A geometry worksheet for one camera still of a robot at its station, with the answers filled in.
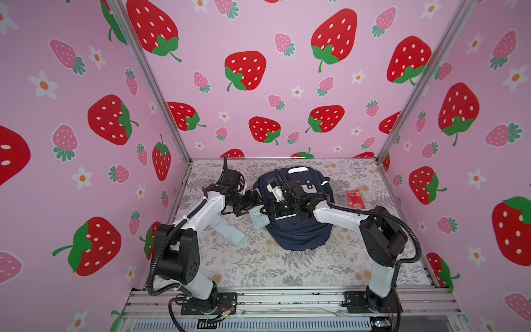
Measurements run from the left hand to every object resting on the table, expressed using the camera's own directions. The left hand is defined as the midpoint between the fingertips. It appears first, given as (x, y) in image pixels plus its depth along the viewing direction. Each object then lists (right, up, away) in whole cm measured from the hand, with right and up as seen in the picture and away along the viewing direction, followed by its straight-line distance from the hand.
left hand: (259, 204), depth 87 cm
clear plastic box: (+41, +1, +17) cm, 44 cm away
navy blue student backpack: (+16, -11, -3) cm, 20 cm away
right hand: (0, -2, -2) cm, 3 cm away
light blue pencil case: (-15, -12, +5) cm, 20 cm away
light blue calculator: (0, -5, -3) cm, 6 cm away
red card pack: (+49, 0, +18) cm, 52 cm away
